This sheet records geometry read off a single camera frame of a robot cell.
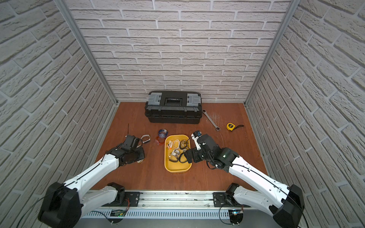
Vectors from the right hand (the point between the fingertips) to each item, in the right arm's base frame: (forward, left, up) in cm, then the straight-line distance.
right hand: (193, 151), depth 76 cm
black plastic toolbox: (+32, +12, +3) cm, 34 cm away
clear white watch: (+5, +11, -11) cm, 16 cm away
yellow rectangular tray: (-3, +10, -14) cm, 18 cm away
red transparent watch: (+15, +21, -13) cm, 29 cm away
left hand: (+6, +30, -9) cm, 32 cm away
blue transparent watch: (+21, +20, -13) cm, 32 cm away
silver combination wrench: (+24, -21, -15) cm, 35 cm away
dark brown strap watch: (+1, +13, -13) cm, 18 cm away
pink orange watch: (+11, +14, -12) cm, 22 cm away
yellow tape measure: (+24, -30, -14) cm, 41 cm away
